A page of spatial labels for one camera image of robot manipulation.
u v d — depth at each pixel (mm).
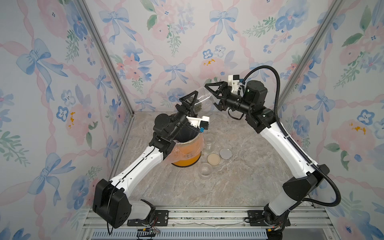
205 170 904
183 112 564
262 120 489
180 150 738
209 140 900
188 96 581
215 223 737
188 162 820
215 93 547
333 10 701
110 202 393
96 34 778
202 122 572
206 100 584
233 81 598
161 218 735
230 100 572
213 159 931
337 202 405
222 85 552
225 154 977
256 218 733
